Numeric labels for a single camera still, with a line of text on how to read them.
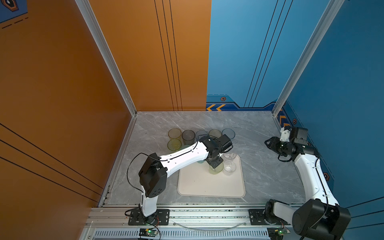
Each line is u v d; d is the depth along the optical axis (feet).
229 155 3.08
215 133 3.08
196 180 2.81
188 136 2.93
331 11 2.33
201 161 1.83
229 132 3.05
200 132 2.97
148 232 2.32
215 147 1.87
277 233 2.31
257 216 2.38
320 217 1.23
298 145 1.90
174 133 3.03
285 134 2.37
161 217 2.42
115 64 3.05
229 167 2.93
